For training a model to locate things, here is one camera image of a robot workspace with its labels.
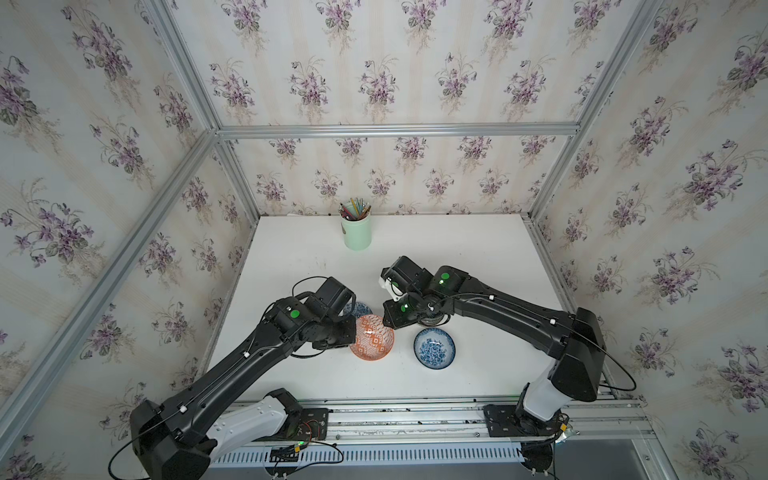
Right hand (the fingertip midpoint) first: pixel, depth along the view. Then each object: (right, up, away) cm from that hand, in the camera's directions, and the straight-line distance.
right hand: (388, 323), depth 75 cm
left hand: (-7, -4, -3) cm, 8 cm away
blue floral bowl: (+14, -10, +11) cm, 20 cm away
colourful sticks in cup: (-11, +32, +30) cm, 45 cm away
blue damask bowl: (-8, 0, +16) cm, 18 cm away
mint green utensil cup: (-11, +24, +30) cm, 40 cm away
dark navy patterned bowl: (+14, -2, +10) cm, 17 cm away
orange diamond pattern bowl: (-4, -5, +2) cm, 6 cm away
